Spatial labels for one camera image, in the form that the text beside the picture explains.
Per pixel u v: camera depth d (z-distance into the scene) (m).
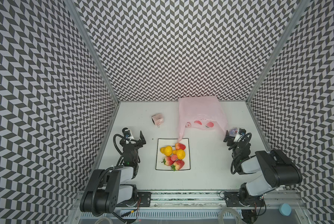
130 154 0.66
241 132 0.75
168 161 0.81
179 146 0.89
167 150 0.85
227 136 0.83
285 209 0.70
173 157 0.82
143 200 0.72
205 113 0.94
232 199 0.72
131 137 0.75
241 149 0.69
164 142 0.93
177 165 0.81
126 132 0.72
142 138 0.81
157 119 1.01
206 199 0.75
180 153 0.83
